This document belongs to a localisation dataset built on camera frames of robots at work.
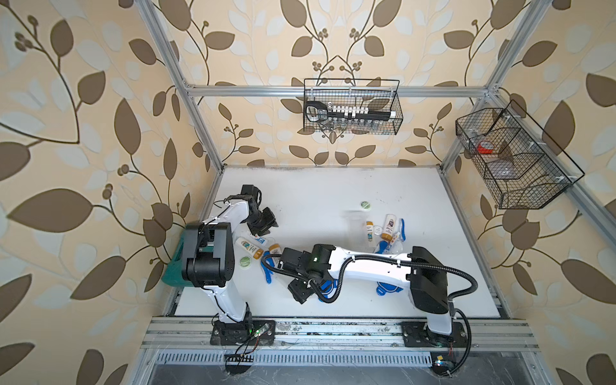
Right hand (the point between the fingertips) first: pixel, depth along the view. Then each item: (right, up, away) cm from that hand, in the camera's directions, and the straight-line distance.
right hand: (301, 291), depth 77 cm
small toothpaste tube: (+27, +17, +19) cm, 37 cm away
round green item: (-22, +6, +12) cm, 26 cm away
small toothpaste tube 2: (-16, +13, +16) cm, 26 cm away
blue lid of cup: (+9, -2, +6) cm, 11 cm away
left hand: (-13, +20, +17) cm, 29 cm away
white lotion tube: (-21, +11, +14) cm, 28 cm away
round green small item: (+27, +27, +28) cm, 47 cm away
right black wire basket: (+69, +40, -5) cm, 80 cm away
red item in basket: (+62, +47, +5) cm, 78 cm away
